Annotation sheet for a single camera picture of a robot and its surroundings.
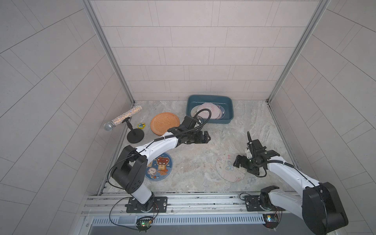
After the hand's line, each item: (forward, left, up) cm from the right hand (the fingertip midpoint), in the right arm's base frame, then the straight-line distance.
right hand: (238, 166), depth 84 cm
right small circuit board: (-26, -9, -1) cm, 28 cm away
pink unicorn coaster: (+38, +8, +4) cm, 39 cm away
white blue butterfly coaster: (-2, +8, +1) cm, 8 cm away
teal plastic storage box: (+46, -1, +8) cm, 47 cm away
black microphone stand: (+23, +64, +5) cm, 68 cm away
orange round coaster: (+33, +48, +4) cm, 58 cm away
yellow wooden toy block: (+30, +61, +6) cm, 68 cm away
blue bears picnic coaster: (+41, +2, +3) cm, 42 cm away
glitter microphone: (+16, +67, +26) cm, 74 cm away
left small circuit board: (-24, +50, +5) cm, 56 cm away
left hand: (+13, +17, +12) cm, 25 cm away
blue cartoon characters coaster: (+1, +45, +3) cm, 45 cm away
